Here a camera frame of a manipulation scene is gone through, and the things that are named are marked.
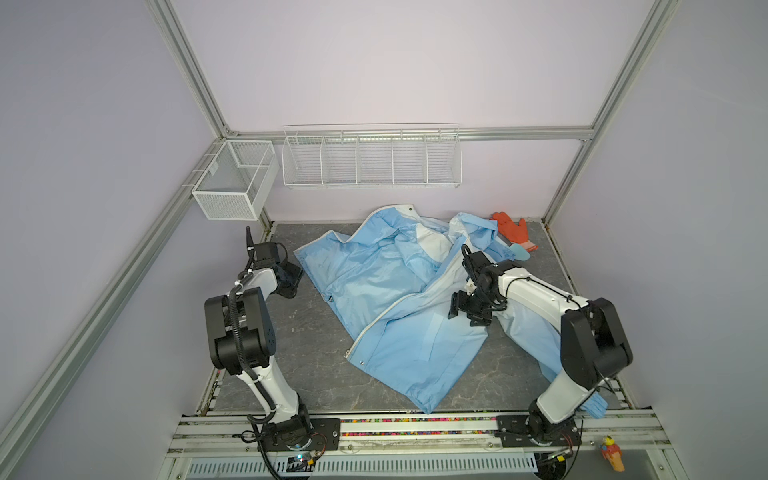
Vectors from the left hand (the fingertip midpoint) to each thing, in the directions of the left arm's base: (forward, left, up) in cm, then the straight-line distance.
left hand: (305, 275), depth 98 cm
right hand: (-19, -48, 0) cm, 52 cm away
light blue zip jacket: (-3, -28, -3) cm, 29 cm away
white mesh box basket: (+30, +23, +17) cm, 41 cm away
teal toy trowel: (+8, -76, -4) cm, 77 cm away
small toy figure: (-53, -78, -3) cm, 94 cm away
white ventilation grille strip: (-51, -3, -8) cm, 52 cm away
